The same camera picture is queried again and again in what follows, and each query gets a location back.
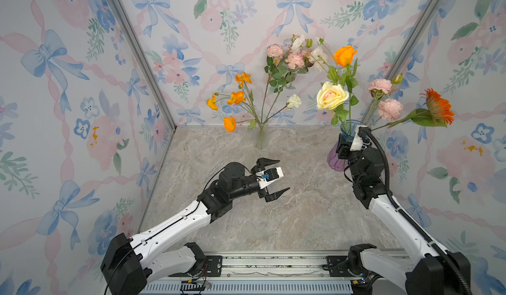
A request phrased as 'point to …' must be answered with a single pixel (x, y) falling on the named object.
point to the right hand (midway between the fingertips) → (350, 133)
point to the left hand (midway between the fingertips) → (282, 171)
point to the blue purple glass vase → (348, 129)
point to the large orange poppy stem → (230, 123)
